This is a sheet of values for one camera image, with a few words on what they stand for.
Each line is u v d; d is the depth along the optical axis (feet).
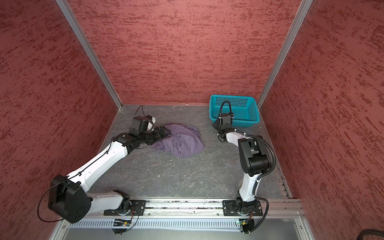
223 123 2.55
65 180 1.36
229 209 2.42
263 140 1.58
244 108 3.86
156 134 2.34
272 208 2.48
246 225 2.33
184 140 2.82
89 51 2.87
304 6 2.33
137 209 2.43
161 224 2.54
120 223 2.38
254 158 1.67
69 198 1.29
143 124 2.07
